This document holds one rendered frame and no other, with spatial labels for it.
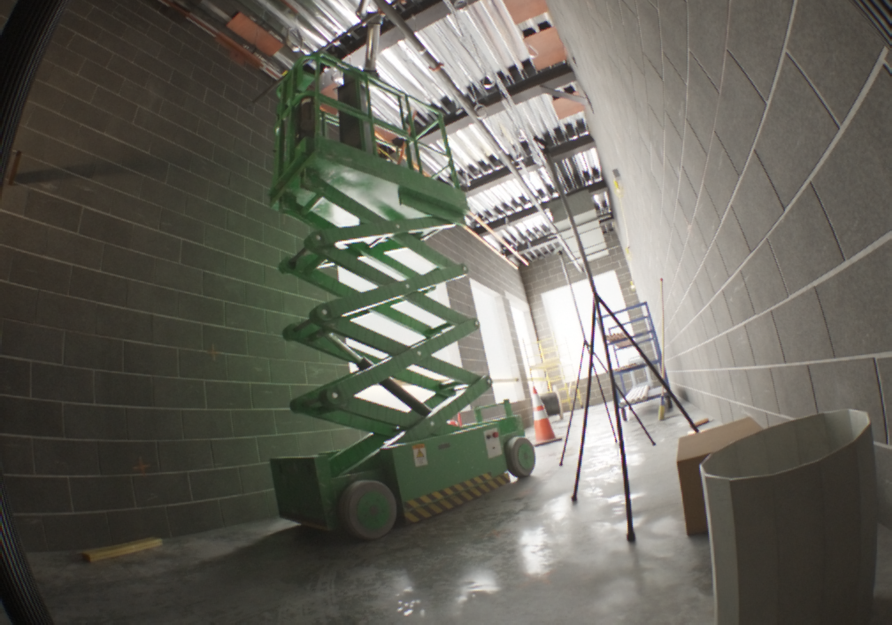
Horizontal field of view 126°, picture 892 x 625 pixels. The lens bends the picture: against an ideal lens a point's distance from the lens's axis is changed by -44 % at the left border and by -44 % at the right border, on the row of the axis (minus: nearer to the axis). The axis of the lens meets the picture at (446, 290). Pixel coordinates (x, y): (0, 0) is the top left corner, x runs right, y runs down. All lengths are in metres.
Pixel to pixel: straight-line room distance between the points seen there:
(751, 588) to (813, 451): 0.30
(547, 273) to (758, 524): 11.50
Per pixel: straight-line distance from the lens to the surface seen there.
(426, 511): 2.33
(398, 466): 2.17
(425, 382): 3.14
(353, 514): 2.01
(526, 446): 3.07
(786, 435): 0.84
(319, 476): 2.03
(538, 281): 11.92
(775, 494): 0.57
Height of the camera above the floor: 0.55
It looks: 18 degrees up
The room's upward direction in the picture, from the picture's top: 11 degrees counter-clockwise
